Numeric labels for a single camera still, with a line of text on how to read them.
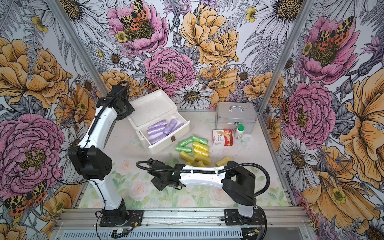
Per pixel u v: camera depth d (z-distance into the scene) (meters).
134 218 0.73
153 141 0.82
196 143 0.99
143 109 0.91
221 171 0.47
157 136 0.86
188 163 0.91
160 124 0.89
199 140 1.00
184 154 0.94
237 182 0.48
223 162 0.92
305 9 0.72
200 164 0.92
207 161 0.92
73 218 0.79
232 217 0.74
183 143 1.00
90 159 0.48
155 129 0.86
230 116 0.97
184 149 0.97
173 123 0.90
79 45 0.85
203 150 0.97
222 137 1.02
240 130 0.99
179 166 0.58
